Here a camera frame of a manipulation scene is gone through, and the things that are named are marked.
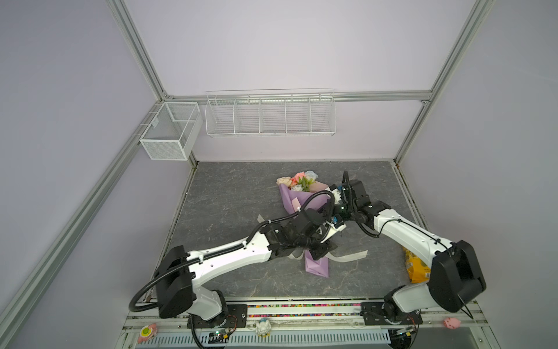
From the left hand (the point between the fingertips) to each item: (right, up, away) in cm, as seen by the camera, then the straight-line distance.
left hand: (331, 245), depth 71 cm
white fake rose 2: (-10, +18, +31) cm, 37 cm away
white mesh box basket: (-67, +42, +26) cm, 84 cm away
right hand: (-5, +8, +10) cm, 14 cm away
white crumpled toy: (-22, -25, -4) cm, 33 cm away
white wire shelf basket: (-20, +52, +26) cm, 62 cm away
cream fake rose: (-16, +21, +34) cm, 43 cm away
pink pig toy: (+40, -26, 0) cm, 47 cm away
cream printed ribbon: (+4, -9, +16) cm, 19 cm away
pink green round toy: (-58, -26, -4) cm, 64 cm away
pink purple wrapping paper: (-12, +13, +23) cm, 29 cm away
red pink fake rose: (-11, +22, +36) cm, 43 cm away
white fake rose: (-2, +24, +37) cm, 44 cm away
